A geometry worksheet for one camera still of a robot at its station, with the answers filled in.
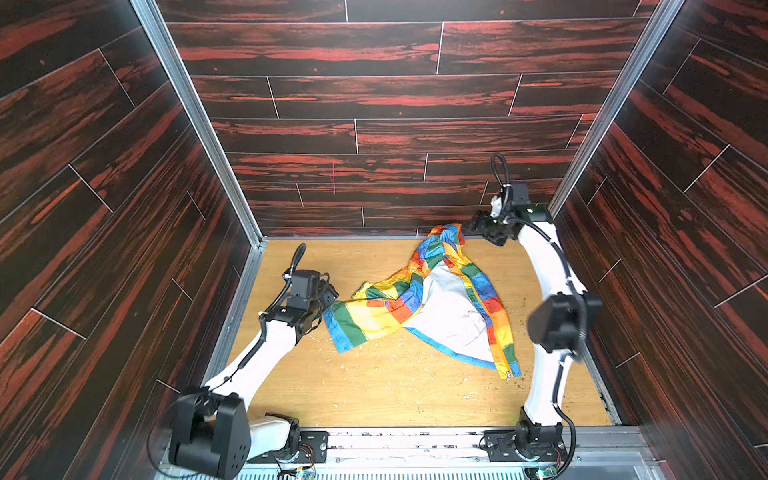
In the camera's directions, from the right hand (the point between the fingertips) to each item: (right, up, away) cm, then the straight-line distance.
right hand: (481, 228), depth 92 cm
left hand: (-46, -19, -5) cm, 50 cm away
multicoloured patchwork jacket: (-11, -23, +6) cm, 26 cm away
